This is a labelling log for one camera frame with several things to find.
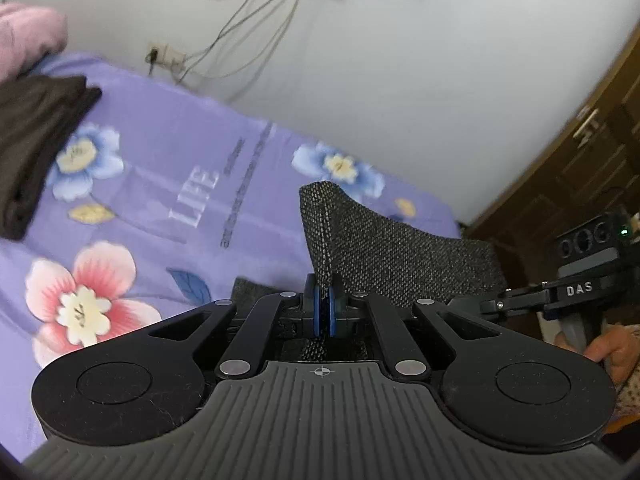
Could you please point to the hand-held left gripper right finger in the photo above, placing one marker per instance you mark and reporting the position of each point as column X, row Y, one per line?
column 333, row 310

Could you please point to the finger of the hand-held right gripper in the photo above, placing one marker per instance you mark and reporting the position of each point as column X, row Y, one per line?
column 510, row 305

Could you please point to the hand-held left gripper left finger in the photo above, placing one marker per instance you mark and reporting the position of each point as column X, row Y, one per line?
column 316, row 310

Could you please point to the dark grey knit pants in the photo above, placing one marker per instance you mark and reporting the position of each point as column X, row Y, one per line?
column 400, row 255

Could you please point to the person's right forearm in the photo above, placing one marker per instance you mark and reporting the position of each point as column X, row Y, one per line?
column 629, row 380

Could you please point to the person's right hand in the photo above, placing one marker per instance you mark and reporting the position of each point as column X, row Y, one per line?
column 605, row 347

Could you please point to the wooden wardrobe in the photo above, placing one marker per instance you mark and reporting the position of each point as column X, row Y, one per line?
column 565, row 180

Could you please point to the purple floral bedsheet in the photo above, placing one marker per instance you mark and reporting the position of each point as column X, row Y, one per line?
column 200, row 160

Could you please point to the black folded garment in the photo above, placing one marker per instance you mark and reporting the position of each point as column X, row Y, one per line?
column 35, row 135

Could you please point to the pink printed blanket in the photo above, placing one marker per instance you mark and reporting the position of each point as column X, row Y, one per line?
column 25, row 35

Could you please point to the white wall socket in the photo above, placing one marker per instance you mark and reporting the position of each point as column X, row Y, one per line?
column 167, row 55

